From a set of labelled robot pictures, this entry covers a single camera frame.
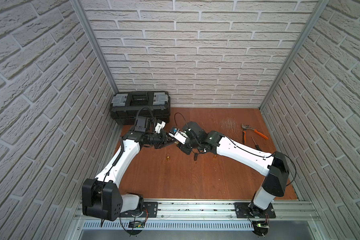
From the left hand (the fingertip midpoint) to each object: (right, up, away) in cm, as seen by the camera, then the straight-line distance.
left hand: (177, 138), depth 75 cm
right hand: (+2, -2, +3) cm, 4 cm away
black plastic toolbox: (-36, +20, +22) cm, 47 cm away
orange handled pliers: (+51, +5, +31) cm, 60 cm away
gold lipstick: (-6, -14, +14) cm, 21 cm away
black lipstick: (+11, -12, +12) cm, 21 cm away
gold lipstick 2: (0, -2, -1) cm, 2 cm away
